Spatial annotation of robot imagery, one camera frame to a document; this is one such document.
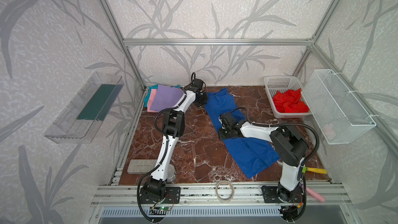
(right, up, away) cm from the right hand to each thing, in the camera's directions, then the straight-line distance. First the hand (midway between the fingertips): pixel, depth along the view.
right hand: (219, 131), depth 96 cm
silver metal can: (-25, -17, -20) cm, 36 cm away
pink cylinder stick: (+44, -25, -23) cm, 56 cm away
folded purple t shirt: (-36, +22, +10) cm, 44 cm away
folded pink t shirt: (-48, +21, +15) cm, 55 cm away
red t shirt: (+48, +18, +9) cm, 52 cm away
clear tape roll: (-1, -28, -23) cm, 36 cm away
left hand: (-7, +22, +14) cm, 27 cm away
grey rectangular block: (-42, -15, -15) cm, 47 cm away
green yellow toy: (+50, -17, -16) cm, 55 cm away
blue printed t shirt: (+18, -11, -8) cm, 22 cm away
